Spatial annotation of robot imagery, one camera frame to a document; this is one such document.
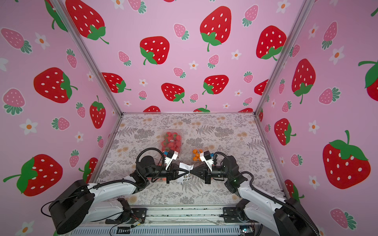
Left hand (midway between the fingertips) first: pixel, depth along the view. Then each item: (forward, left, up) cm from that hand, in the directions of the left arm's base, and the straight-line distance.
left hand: (188, 173), depth 69 cm
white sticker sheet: (+2, +1, +3) cm, 4 cm away
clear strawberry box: (+33, +10, -13) cm, 37 cm away
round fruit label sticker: (+27, +13, -11) cm, 32 cm away
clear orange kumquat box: (+20, -4, -17) cm, 27 cm away
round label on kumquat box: (+21, -6, -16) cm, 27 cm away
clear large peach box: (-4, +13, +2) cm, 14 cm away
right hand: (-1, -1, 0) cm, 2 cm away
